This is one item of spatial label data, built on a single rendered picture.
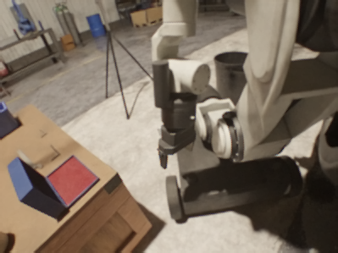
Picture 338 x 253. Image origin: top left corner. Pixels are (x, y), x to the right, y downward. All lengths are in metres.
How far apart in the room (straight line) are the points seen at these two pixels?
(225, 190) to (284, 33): 0.61
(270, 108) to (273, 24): 0.11
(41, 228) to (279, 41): 0.58
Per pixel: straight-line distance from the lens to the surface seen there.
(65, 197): 0.52
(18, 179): 0.48
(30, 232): 0.55
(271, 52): 0.23
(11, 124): 1.08
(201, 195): 0.72
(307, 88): 0.29
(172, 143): 0.43
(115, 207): 0.57
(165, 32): 0.36
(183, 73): 0.34
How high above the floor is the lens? 0.83
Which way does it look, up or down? 40 degrees down
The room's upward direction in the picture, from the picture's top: 14 degrees counter-clockwise
